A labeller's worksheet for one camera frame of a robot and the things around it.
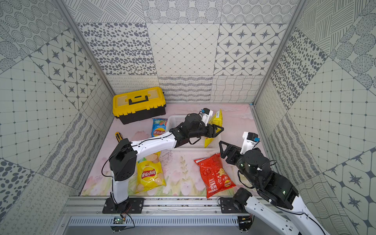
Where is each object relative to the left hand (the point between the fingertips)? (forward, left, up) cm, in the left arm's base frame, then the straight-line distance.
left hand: (222, 125), depth 75 cm
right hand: (-14, +1, +4) cm, 15 cm away
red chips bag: (-20, +3, -20) cm, 29 cm away
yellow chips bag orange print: (+9, +1, -6) cm, 10 cm away
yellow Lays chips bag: (-19, +39, -20) cm, 47 cm away
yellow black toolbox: (+22, +54, -8) cm, 59 cm away
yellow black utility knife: (+7, +67, -23) cm, 71 cm away
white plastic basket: (+17, +30, -18) cm, 39 cm away
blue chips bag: (+12, +40, -19) cm, 46 cm away
